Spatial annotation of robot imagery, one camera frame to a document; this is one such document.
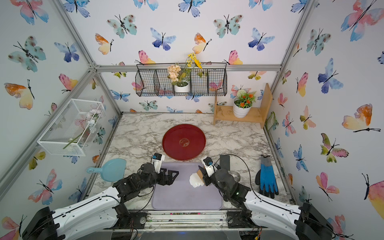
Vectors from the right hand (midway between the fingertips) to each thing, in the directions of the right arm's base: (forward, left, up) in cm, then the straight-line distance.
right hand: (203, 163), depth 78 cm
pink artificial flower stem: (+10, +58, +16) cm, 61 cm away
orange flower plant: (+43, -26, +7) cm, 50 cm away
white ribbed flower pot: (+41, -24, -2) cm, 47 cm away
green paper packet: (+41, -49, -12) cm, 65 cm away
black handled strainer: (+8, -13, -14) cm, 21 cm away
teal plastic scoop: (0, +55, -15) cm, 57 cm away
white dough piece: (-4, +4, -13) cm, 15 cm away
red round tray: (+21, +13, -13) cm, 28 cm away
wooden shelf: (+45, -16, -8) cm, 48 cm away
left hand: (-3, +15, -3) cm, 16 cm away
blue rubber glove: (-1, -36, -13) cm, 38 cm away
